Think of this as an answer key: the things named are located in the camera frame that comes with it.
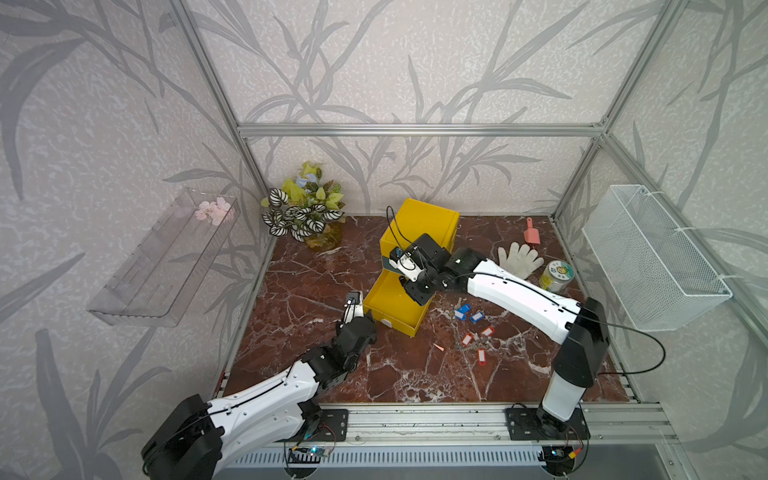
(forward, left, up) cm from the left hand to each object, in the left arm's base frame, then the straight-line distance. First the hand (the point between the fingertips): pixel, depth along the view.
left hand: (368, 313), depth 84 cm
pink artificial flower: (+18, +39, +23) cm, 49 cm away
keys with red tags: (-4, -33, -9) cm, 35 cm away
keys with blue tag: (+5, -29, -8) cm, 30 cm away
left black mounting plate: (-26, +8, -8) cm, 29 cm away
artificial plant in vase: (+26, +18, +16) cm, 36 cm away
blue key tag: (+3, -34, -9) cm, 35 cm away
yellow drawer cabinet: (+26, -14, +12) cm, 31 cm away
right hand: (+4, -11, +8) cm, 14 cm away
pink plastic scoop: (+35, -59, -6) cm, 69 cm away
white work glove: (+25, -53, -9) cm, 59 cm away
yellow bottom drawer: (+5, -7, -5) cm, 10 cm away
